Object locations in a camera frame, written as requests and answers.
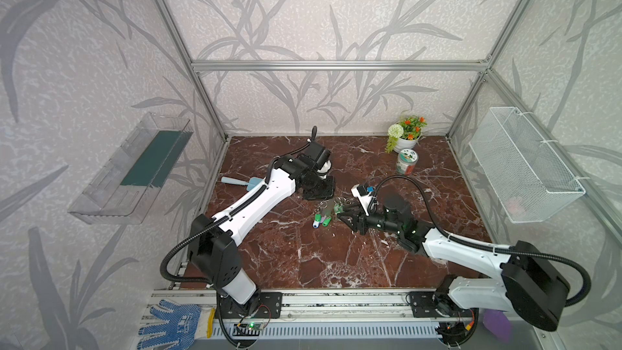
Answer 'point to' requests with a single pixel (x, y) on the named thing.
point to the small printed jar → (406, 161)
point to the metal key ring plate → (327, 208)
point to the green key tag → (317, 221)
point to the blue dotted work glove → (185, 324)
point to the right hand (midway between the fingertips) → (341, 205)
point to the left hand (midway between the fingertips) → (338, 189)
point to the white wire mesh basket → (528, 177)
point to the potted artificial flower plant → (404, 135)
